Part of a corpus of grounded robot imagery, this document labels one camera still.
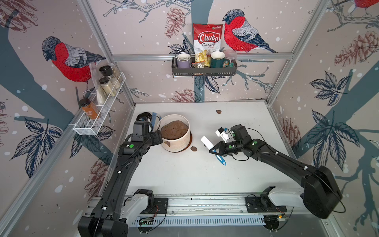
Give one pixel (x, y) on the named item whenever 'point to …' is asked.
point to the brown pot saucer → (190, 141)
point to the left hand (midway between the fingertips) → (161, 131)
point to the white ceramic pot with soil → (175, 132)
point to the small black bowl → (144, 114)
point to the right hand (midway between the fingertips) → (211, 150)
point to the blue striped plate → (156, 118)
